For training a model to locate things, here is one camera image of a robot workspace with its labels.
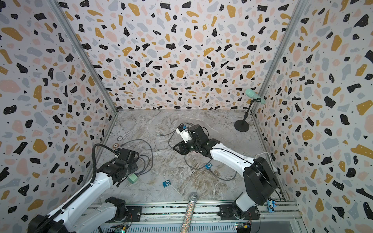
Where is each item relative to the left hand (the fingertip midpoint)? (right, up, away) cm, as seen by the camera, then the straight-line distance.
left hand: (136, 165), depth 83 cm
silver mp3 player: (+7, +17, +20) cm, 27 cm away
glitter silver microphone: (+33, -15, -9) cm, 37 cm away
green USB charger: (-2, -7, 0) cm, 7 cm away
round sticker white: (-20, +14, +20) cm, 31 cm away
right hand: (+25, +11, -3) cm, 27 cm away
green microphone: (+67, +42, +2) cm, 79 cm away
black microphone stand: (+71, +22, +29) cm, 80 cm away
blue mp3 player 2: (+42, -2, +7) cm, 43 cm away
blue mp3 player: (+18, -10, 0) cm, 21 cm away
